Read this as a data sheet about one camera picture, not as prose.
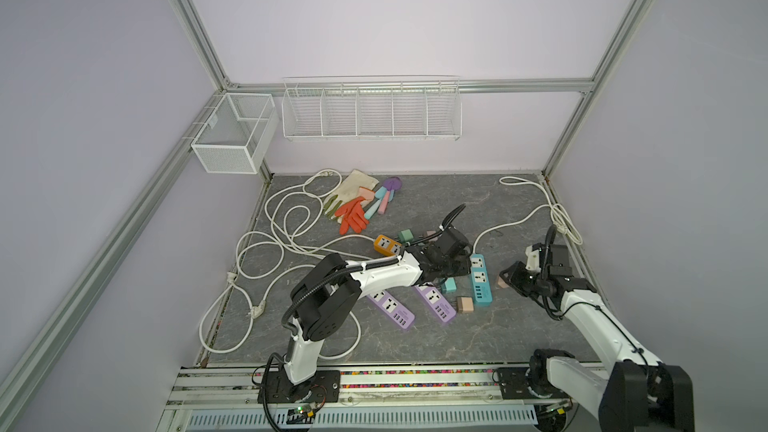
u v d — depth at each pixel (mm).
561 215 1108
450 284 890
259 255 992
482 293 868
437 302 849
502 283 837
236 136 984
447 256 688
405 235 993
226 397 741
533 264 766
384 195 1119
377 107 979
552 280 637
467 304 850
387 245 979
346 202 1115
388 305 845
